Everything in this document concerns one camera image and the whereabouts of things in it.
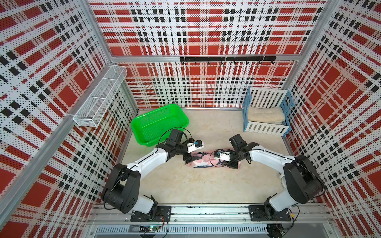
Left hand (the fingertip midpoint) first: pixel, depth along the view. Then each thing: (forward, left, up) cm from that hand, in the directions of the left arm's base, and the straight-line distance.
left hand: (199, 149), depth 85 cm
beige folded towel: (+31, -53, -5) cm, 62 cm away
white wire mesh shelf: (+21, +67, +11) cm, 71 cm away
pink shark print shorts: (-6, -3, -1) cm, 7 cm away
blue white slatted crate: (+44, -49, +1) cm, 66 cm away
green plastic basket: (+26, +34, -12) cm, 44 cm away
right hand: (-4, -16, -7) cm, 18 cm away
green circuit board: (-37, +25, -10) cm, 46 cm away
